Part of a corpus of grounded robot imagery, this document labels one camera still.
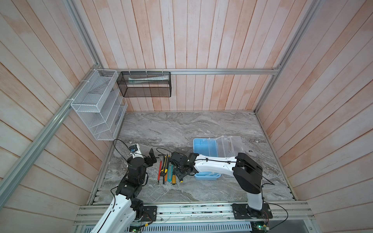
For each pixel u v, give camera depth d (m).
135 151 0.66
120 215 0.51
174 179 0.84
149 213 0.73
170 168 0.87
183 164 0.65
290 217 0.76
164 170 0.86
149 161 0.72
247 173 0.48
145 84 1.04
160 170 0.87
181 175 0.76
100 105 0.73
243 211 0.74
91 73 0.82
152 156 0.73
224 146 0.86
